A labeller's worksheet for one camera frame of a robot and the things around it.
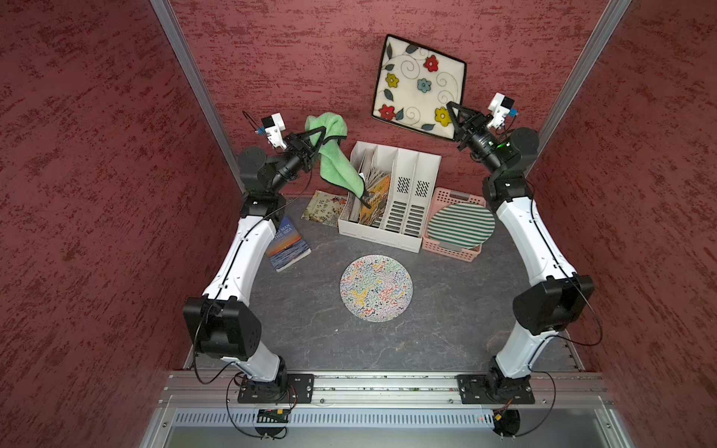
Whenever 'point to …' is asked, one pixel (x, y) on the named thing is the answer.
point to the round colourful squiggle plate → (376, 288)
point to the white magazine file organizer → (400, 186)
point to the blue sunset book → (288, 246)
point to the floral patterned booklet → (325, 207)
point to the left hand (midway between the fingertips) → (328, 134)
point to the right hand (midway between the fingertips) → (440, 108)
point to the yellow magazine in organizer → (375, 196)
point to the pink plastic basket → (442, 199)
